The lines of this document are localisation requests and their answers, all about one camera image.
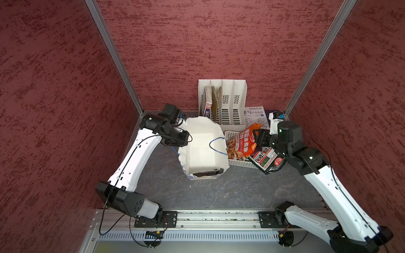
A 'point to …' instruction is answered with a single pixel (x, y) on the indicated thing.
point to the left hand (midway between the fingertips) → (184, 146)
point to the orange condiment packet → (247, 143)
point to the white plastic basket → (237, 162)
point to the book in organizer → (208, 101)
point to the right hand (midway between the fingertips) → (256, 135)
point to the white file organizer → (224, 101)
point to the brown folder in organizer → (216, 103)
